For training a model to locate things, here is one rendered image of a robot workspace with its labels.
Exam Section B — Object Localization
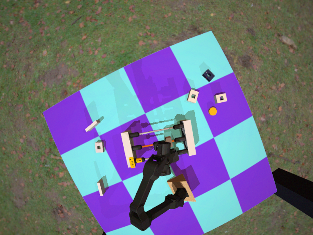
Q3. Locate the orange cylinder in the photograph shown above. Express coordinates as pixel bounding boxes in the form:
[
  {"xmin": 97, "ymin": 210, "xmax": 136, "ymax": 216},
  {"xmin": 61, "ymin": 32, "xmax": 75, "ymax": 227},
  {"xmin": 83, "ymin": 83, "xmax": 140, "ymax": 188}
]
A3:
[{"xmin": 209, "ymin": 107, "xmax": 217, "ymax": 115}]

